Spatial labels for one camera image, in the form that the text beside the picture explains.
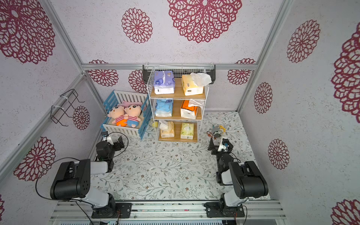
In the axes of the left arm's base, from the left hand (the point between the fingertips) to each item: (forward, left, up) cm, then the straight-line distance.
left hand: (115, 138), depth 94 cm
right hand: (-4, -70, +3) cm, 70 cm away
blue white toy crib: (+34, +6, +7) cm, 36 cm away
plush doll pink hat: (+19, -10, +6) cm, 22 cm away
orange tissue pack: (+4, -48, +21) cm, 53 cm away
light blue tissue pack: (+9, -34, +20) cm, 40 cm away
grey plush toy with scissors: (+7, -70, -3) cm, 70 cm away
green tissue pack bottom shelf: (+8, -49, -3) cm, 49 cm away
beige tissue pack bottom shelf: (+10, -34, -2) cm, 35 cm away
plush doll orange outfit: (+19, +2, +4) cm, 19 cm away
